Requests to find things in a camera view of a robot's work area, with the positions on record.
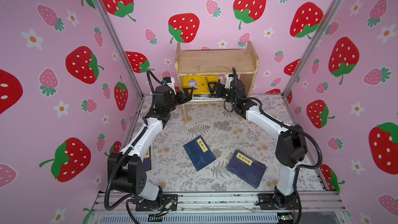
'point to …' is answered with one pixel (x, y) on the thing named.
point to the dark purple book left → (147, 160)
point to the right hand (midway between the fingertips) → (211, 85)
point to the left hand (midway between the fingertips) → (187, 90)
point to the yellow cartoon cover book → (199, 83)
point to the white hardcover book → (203, 97)
